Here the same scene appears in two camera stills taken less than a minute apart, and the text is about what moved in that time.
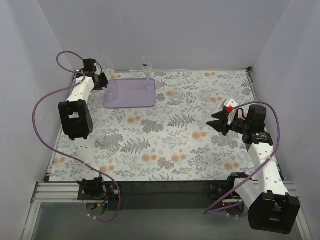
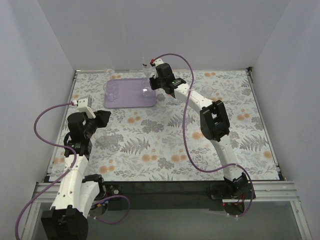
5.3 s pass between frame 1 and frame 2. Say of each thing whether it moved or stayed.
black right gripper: moved
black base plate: stayed
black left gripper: moved
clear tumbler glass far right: stayed
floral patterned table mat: stayed
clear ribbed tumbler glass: stayed
